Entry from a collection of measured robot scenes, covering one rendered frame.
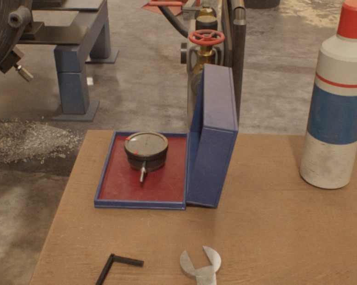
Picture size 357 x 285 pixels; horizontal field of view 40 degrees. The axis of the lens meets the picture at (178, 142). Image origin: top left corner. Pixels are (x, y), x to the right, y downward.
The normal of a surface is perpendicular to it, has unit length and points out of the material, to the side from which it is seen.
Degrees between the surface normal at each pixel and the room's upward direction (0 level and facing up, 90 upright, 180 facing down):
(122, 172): 0
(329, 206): 0
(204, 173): 90
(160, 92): 0
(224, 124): 9
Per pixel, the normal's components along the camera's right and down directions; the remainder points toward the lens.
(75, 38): 0.00, -0.84
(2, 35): 0.57, 0.70
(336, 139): -0.21, 0.53
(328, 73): -0.79, 0.33
